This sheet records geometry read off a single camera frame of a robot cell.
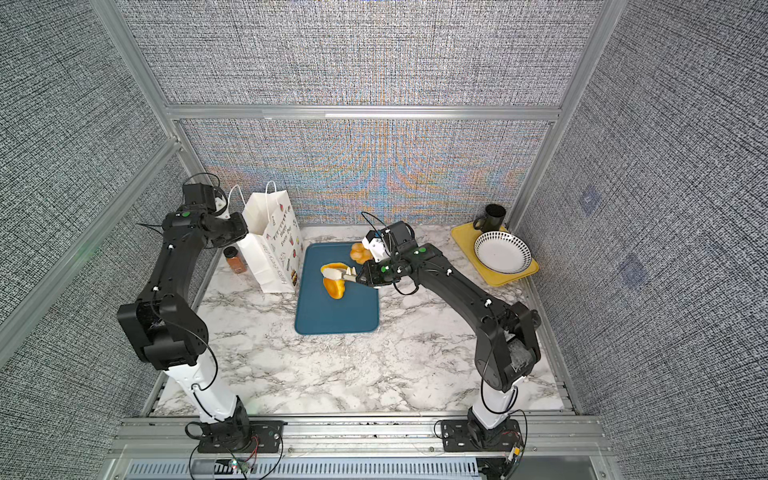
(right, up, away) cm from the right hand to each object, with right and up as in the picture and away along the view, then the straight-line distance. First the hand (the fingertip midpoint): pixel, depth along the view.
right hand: (361, 271), depth 82 cm
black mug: (+48, +19, +32) cm, 61 cm away
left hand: (-33, +13, +6) cm, 36 cm away
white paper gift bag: (-26, +7, +5) cm, 27 cm away
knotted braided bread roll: (-2, +5, +25) cm, 26 cm away
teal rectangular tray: (-15, -14, +14) cm, 25 cm away
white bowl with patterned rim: (+51, +5, +30) cm, 60 cm away
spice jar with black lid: (-44, +2, +19) cm, 48 cm away
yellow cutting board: (+39, +12, +36) cm, 54 cm away
